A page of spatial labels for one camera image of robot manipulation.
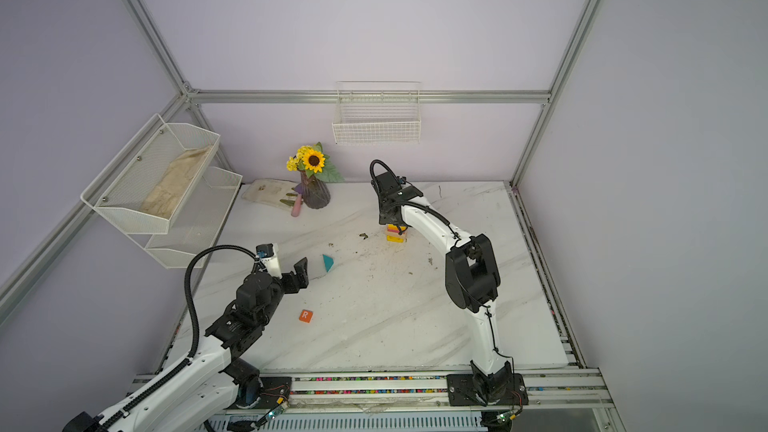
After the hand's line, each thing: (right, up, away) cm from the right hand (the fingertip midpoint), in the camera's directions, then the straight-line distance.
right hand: (394, 215), depth 95 cm
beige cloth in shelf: (-60, +5, -18) cm, 63 cm away
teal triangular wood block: (-22, -16, +3) cm, 27 cm away
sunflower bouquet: (-26, +17, +1) cm, 31 cm away
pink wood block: (-1, -4, +3) cm, 5 cm away
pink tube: (-37, +3, +16) cm, 40 cm away
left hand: (-29, -13, -14) cm, 34 cm away
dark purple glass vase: (-30, +8, +16) cm, 35 cm away
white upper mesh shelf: (-66, +9, -17) cm, 69 cm away
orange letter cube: (-26, -30, -9) cm, 40 cm away
